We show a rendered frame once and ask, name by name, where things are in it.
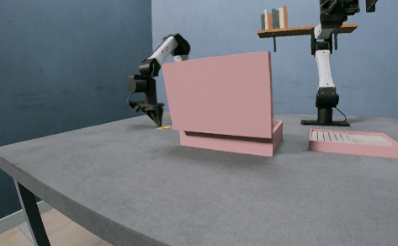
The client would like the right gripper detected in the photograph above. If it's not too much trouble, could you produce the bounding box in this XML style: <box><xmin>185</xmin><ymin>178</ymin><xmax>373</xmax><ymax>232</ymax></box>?
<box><xmin>137</xmin><ymin>91</ymin><xmax>165</xmax><ymax>127</ymax></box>

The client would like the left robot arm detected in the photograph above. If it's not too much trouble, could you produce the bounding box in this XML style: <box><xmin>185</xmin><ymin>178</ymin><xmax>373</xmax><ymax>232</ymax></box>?
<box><xmin>301</xmin><ymin>15</ymin><xmax>350</xmax><ymax>126</ymax></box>

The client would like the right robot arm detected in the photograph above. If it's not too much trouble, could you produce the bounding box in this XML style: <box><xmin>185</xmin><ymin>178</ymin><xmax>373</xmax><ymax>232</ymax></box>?
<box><xmin>127</xmin><ymin>34</ymin><xmax>190</xmax><ymax>112</ymax></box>

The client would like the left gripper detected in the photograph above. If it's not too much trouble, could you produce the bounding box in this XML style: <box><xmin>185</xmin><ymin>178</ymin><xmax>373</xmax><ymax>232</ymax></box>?
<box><xmin>319</xmin><ymin>0</ymin><xmax>378</xmax><ymax>16</ymax></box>

